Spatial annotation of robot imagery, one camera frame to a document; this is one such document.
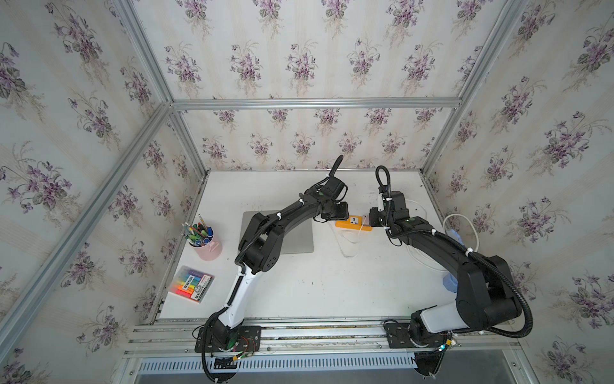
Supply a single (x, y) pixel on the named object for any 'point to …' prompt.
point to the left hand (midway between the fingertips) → (346, 215)
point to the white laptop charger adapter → (366, 221)
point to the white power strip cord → (445, 220)
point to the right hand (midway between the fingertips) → (378, 211)
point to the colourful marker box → (191, 283)
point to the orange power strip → (354, 222)
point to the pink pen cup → (201, 238)
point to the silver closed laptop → (298, 239)
